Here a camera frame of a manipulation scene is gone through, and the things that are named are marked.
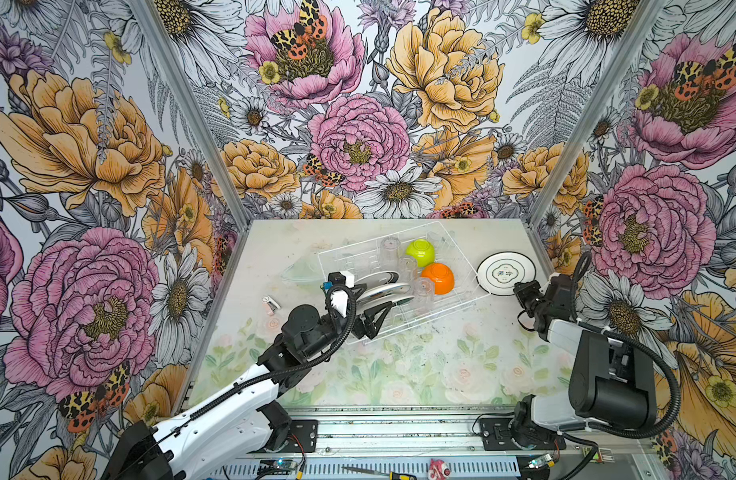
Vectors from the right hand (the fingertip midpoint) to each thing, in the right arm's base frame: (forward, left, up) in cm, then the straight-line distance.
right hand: (513, 288), depth 93 cm
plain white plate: (-7, +37, +7) cm, 38 cm away
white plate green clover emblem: (+8, +2, -2) cm, 8 cm away
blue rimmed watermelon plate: (-7, +40, +11) cm, 42 cm away
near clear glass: (-3, +28, +2) cm, 28 cm away
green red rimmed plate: (+3, +41, +2) cm, 41 cm away
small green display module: (-42, -8, -5) cm, 44 cm away
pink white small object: (-44, +29, -3) cm, 53 cm away
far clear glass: (+13, +37, +3) cm, 40 cm away
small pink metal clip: (0, +76, -5) cm, 76 cm away
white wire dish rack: (+11, +27, -3) cm, 29 cm away
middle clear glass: (+6, +32, +3) cm, 33 cm away
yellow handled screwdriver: (-45, +40, -7) cm, 60 cm away
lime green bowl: (+17, +26, -1) cm, 31 cm away
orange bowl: (+6, +21, -1) cm, 22 cm away
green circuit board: (-42, +66, -8) cm, 79 cm away
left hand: (-13, +41, +16) cm, 47 cm away
